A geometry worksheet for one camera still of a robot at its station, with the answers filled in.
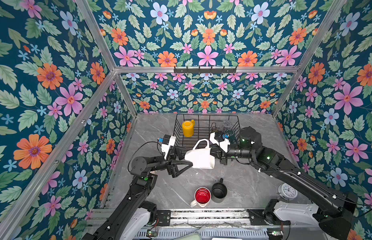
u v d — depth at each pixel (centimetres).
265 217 66
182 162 54
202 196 80
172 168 52
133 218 57
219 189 82
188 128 98
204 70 93
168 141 55
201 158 59
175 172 53
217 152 55
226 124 101
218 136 49
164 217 74
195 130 107
